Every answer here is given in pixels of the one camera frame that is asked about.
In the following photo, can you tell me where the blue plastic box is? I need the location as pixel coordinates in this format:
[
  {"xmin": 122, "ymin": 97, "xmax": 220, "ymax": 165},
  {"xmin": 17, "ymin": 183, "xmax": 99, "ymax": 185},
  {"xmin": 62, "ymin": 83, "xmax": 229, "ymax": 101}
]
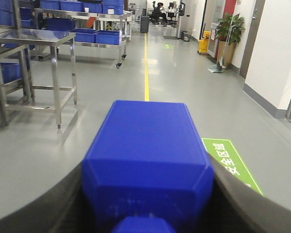
[{"xmin": 81, "ymin": 100, "xmax": 214, "ymax": 233}]

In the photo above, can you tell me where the red plastic piece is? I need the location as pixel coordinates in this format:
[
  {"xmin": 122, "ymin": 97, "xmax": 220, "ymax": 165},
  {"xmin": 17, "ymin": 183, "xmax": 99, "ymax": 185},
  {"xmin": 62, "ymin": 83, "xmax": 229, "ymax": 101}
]
[{"xmin": 86, "ymin": 17, "xmax": 99, "ymax": 30}]

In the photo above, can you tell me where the bare steel table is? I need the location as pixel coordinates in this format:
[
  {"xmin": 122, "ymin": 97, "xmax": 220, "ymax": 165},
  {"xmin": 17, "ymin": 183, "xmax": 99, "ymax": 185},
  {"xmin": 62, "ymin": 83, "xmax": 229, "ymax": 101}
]
[{"xmin": 0, "ymin": 28, "xmax": 79, "ymax": 146}]

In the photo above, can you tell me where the person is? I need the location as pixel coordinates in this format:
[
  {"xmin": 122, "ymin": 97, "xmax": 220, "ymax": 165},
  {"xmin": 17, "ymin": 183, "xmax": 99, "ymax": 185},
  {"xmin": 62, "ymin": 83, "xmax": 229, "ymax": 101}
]
[{"xmin": 152, "ymin": 2, "xmax": 168, "ymax": 25}]

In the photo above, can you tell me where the black cabinet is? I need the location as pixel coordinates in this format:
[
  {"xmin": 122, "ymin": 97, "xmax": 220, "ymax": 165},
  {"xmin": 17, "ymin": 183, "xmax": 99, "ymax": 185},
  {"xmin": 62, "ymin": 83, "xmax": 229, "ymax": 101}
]
[{"xmin": 140, "ymin": 15, "xmax": 150, "ymax": 33}]

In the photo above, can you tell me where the grey dustpan with handle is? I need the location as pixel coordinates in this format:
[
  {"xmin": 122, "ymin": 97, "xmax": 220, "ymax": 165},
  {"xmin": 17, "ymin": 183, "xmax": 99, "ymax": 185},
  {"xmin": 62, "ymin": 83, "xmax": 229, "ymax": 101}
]
[{"xmin": 207, "ymin": 23, "xmax": 234, "ymax": 74}]

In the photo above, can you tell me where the blue plastic bin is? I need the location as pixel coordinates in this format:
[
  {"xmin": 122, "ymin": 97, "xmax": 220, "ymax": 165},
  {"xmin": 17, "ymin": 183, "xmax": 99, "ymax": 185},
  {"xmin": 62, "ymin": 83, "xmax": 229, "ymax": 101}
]
[
  {"xmin": 0, "ymin": 0, "xmax": 15, "ymax": 26},
  {"xmin": 0, "ymin": 61, "xmax": 23, "ymax": 84}
]

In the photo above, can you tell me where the row of blue bins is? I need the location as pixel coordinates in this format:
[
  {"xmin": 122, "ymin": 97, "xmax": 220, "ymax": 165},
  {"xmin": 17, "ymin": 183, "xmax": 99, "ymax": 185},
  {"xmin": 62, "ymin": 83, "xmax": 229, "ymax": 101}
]
[{"xmin": 39, "ymin": 0, "xmax": 125, "ymax": 45}]

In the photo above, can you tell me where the steel rack on castors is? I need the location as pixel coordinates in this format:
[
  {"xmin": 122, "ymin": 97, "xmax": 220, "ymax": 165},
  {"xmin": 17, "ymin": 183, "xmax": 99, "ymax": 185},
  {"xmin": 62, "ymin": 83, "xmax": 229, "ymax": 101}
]
[{"xmin": 33, "ymin": 6, "xmax": 134, "ymax": 70}]

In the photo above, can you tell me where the grey door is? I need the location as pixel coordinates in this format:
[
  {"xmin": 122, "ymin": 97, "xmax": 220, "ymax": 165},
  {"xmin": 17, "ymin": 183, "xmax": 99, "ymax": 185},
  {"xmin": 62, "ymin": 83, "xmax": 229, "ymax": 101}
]
[{"xmin": 239, "ymin": 0, "xmax": 261, "ymax": 79}]

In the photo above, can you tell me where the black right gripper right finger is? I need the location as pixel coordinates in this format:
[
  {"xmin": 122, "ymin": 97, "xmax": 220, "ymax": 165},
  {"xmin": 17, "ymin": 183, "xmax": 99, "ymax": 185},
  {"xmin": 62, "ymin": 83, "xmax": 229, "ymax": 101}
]
[{"xmin": 198, "ymin": 154, "xmax": 291, "ymax": 233}]

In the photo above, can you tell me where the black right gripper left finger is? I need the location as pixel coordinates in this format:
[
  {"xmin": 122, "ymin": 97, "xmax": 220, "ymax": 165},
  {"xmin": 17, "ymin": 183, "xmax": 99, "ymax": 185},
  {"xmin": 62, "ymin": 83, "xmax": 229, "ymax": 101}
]
[{"xmin": 0, "ymin": 166, "xmax": 98, "ymax": 233}]

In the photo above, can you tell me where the steel rack with posts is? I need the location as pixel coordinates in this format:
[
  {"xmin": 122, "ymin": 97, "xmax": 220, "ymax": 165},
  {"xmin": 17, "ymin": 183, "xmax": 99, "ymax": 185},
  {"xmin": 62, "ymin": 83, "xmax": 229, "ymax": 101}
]
[{"xmin": 0, "ymin": 0, "xmax": 37, "ymax": 103}]

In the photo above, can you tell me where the potted green plant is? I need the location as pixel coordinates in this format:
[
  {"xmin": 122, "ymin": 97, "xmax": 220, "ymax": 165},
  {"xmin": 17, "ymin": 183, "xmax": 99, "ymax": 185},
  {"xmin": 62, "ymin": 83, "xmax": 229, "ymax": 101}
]
[{"xmin": 214, "ymin": 12, "xmax": 246, "ymax": 70}]

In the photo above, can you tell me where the yellow mop bucket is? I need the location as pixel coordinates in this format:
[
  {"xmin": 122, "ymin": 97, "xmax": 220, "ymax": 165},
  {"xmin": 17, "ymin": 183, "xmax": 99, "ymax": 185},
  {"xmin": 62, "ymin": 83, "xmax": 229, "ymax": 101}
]
[{"xmin": 197, "ymin": 31, "xmax": 211, "ymax": 55}]

